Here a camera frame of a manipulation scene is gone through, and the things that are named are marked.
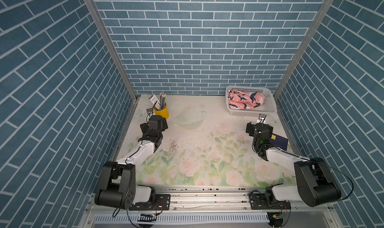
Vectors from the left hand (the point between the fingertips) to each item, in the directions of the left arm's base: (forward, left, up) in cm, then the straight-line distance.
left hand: (158, 120), depth 89 cm
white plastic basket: (+19, -76, -7) cm, 79 cm away
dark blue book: (-7, -77, -13) cm, 78 cm away
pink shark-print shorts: (+23, -55, -5) cm, 60 cm away
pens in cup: (+18, 0, +2) cm, 18 cm away
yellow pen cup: (+10, -1, -5) cm, 11 cm away
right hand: (-1, -62, -1) cm, 62 cm away
